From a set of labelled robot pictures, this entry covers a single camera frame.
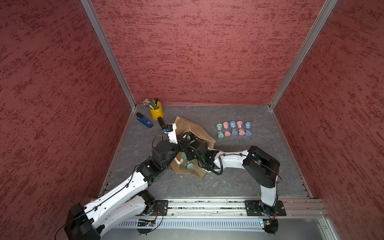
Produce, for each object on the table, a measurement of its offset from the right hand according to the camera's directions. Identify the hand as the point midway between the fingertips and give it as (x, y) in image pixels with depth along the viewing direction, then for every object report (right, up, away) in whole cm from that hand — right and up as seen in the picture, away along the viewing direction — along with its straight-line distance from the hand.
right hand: (186, 152), depth 90 cm
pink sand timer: (+28, +11, +12) cm, 32 cm away
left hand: (+2, +12, -17) cm, 21 cm away
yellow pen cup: (-22, +26, +16) cm, 38 cm away
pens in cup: (-25, +31, +13) cm, 42 cm away
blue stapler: (-35, +21, +19) cm, 45 cm away
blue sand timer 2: (+42, +11, +11) cm, 45 cm away
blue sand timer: (+33, +16, +16) cm, 40 cm away
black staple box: (-20, +19, +16) cm, 32 cm away
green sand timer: (+23, +10, +10) cm, 27 cm away
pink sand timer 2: (+37, +12, +10) cm, 41 cm away
